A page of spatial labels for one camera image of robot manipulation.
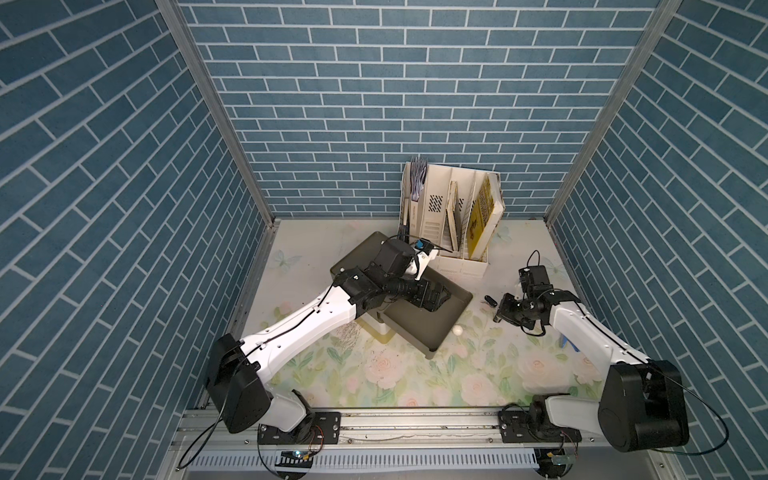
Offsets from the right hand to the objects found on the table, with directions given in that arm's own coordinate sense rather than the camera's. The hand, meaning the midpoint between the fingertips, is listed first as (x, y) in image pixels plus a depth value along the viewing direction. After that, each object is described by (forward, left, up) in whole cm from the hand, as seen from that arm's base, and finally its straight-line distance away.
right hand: (502, 312), depth 88 cm
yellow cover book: (+30, +6, +12) cm, 33 cm away
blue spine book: (+44, +28, +18) cm, 55 cm away
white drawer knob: (-12, +16, +11) cm, 23 cm away
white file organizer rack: (+28, +15, +14) cm, 35 cm away
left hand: (-6, +19, +18) cm, 27 cm away
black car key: (+8, +1, -6) cm, 10 cm away
